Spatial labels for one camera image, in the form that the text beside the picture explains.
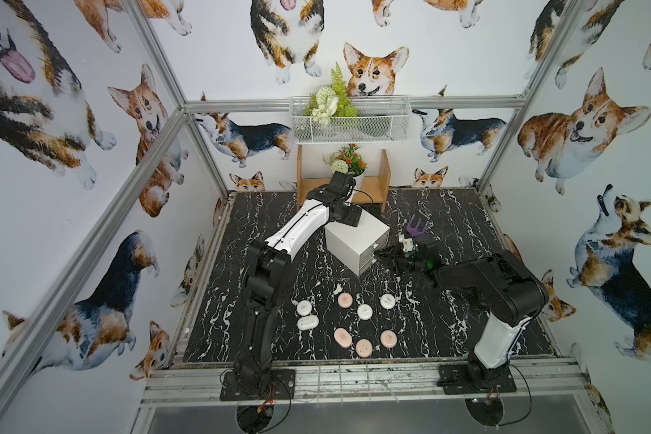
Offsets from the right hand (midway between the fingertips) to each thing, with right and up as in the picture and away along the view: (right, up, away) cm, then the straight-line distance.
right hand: (380, 245), depth 92 cm
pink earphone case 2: (+1, -26, -12) cm, 29 cm away
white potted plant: (-11, +31, +9) cm, 34 cm away
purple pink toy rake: (+17, +4, +16) cm, 23 cm away
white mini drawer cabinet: (-7, 0, -5) cm, 9 cm away
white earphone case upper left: (-25, -20, -5) cm, 32 cm away
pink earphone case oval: (-13, -26, -12) cm, 31 cm away
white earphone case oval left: (-24, -23, -8) cm, 34 cm away
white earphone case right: (+2, -18, -4) cm, 18 cm away
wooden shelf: (0, +19, +20) cm, 28 cm away
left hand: (-11, +12, +3) cm, 16 cm away
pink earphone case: (-12, -17, -4) cm, 21 cm away
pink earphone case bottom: (-7, -28, -13) cm, 32 cm away
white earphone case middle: (-6, -21, -6) cm, 22 cm away
